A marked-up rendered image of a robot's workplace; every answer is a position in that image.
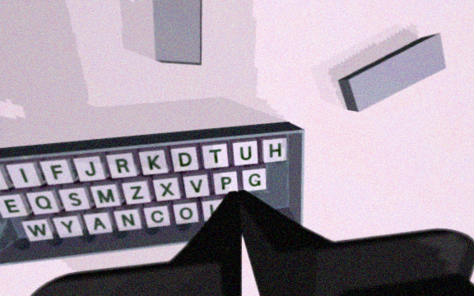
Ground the keyboard with white letter keys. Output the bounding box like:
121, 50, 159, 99
0, 122, 306, 267

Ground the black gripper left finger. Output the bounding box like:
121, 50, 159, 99
31, 191, 242, 296

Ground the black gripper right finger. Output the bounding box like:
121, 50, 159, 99
237, 190, 474, 296

